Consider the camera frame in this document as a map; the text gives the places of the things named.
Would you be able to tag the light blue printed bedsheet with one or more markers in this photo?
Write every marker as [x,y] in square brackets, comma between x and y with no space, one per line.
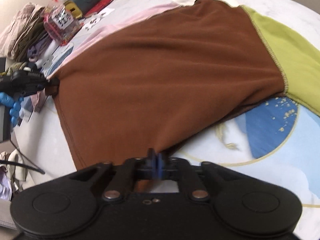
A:
[277,142]

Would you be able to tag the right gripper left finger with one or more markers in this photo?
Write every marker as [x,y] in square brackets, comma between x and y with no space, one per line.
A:
[127,174]

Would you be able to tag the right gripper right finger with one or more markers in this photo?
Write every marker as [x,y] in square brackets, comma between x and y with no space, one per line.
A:
[186,177]

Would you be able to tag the blue gloved left hand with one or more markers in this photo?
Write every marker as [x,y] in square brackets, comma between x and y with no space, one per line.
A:
[13,105]

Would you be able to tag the multicolour fleece sweatshirt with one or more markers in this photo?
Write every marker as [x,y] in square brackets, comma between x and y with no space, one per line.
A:
[155,81]

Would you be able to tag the red flat box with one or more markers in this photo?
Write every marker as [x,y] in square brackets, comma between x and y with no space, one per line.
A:
[97,8]

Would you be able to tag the dark green pouch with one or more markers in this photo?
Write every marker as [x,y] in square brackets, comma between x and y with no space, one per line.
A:
[79,8]

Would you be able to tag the clear bag with red trim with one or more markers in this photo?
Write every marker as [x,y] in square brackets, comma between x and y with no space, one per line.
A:
[59,23]

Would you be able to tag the stack of folded clothes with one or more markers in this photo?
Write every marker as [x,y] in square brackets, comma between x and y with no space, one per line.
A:
[25,38]

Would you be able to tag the white sticker sheet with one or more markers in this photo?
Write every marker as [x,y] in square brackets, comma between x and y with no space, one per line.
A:
[96,18]

